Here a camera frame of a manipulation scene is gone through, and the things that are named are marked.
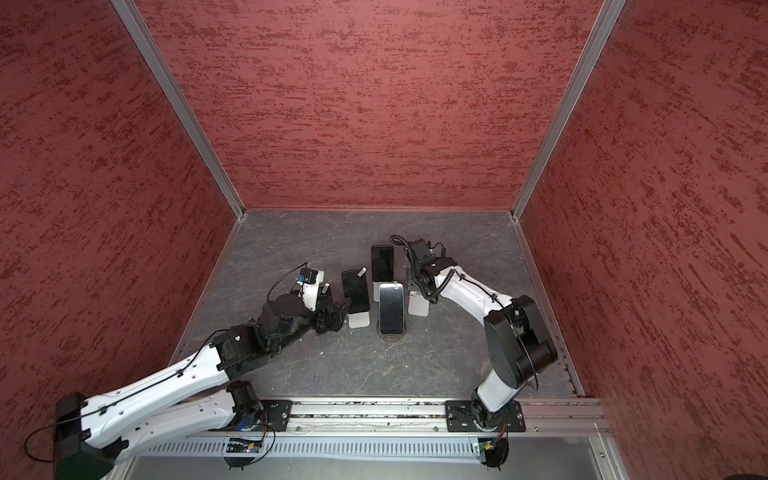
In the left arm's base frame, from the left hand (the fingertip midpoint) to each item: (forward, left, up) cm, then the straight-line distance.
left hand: (335, 302), depth 75 cm
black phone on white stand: (+7, -4, -6) cm, 10 cm away
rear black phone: (+25, -11, -16) cm, 32 cm away
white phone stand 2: (+9, -23, -18) cm, 30 cm away
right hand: (+12, -23, -12) cm, 28 cm away
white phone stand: (+15, -9, -17) cm, 24 cm away
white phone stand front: (+4, -5, -19) cm, 20 cm away
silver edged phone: (+2, -14, -9) cm, 17 cm away
